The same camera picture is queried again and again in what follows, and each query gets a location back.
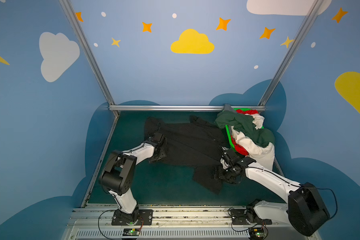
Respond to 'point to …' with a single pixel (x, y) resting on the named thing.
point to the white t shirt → (261, 155)
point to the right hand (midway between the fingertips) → (218, 177)
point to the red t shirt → (238, 148)
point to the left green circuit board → (131, 232)
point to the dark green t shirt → (244, 124)
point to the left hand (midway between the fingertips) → (161, 155)
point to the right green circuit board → (256, 232)
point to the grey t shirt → (227, 107)
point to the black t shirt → (193, 141)
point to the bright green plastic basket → (232, 144)
